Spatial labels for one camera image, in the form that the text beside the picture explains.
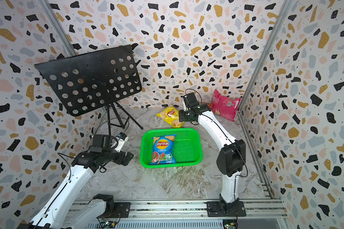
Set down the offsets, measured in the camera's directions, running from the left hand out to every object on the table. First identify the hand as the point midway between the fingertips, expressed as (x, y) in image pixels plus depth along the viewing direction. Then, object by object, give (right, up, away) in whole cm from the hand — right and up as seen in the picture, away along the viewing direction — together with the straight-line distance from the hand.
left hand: (126, 151), depth 78 cm
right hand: (+31, +20, +10) cm, 38 cm away
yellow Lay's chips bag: (+23, +21, +28) cm, 42 cm away
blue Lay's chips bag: (+19, -1, +11) cm, 22 cm away
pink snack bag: (+63, +28, +28) cm, 74 cm away
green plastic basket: (+35, -1, +20) cm, 40 cm away
